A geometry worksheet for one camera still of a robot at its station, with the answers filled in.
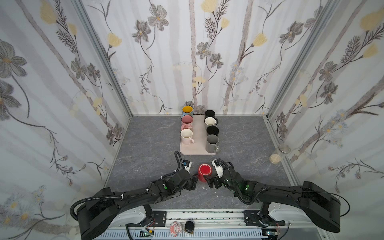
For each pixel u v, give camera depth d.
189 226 0.64
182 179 0.62
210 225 0.74
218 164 0.71
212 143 0.91
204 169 0.84
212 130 0.98
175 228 0.69
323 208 0.42
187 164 0.73
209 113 1.14
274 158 0.93
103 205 0.47
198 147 1.03
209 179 0.73
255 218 0.73
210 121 1.08
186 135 1.01
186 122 1.03
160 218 0.73
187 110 1.14
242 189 0.63
